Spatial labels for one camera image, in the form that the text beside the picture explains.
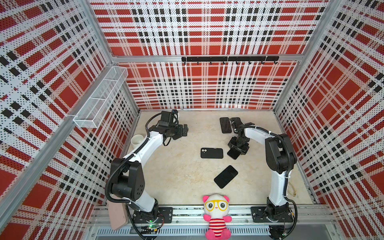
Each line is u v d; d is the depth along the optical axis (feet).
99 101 2.44
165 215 2.41
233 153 3.08
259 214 2.42
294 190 2.68
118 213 2.36
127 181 1.45
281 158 1.76
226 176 2.90
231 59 2.97
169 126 2.22
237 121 3.64
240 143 2.76
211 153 3.15
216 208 2.26
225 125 3.69
